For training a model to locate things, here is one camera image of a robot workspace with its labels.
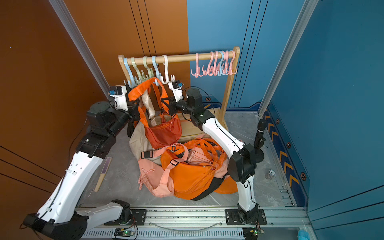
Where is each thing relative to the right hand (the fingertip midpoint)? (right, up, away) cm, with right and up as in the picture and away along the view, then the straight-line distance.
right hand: (164, 99), depth 73 cm
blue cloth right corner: (+64, -62, -7) cm, 89 cm away
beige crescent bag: (-19, -24, +18) cm, 36 cm away
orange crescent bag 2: (+12, -40, +1) cm, 42 cm away
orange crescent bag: (+34, -47, +10) cm, 59 cm away
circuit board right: (+42, -64, -3) cm, 77 cm away
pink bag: (-7, -42, +8) cm, 43 cm away
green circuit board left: (-21, -64, -2) cm, 68 cm away
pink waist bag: (+18, -31, +16) cm, 40 cm away
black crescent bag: (+27, -44, +6) cm, 52 cm away
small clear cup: (+58, -40, +10) cm, 71 cm away
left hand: (-9, -1, -10) cm, 13 cm away
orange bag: (+26, -29, +15) cm, 42 cm away
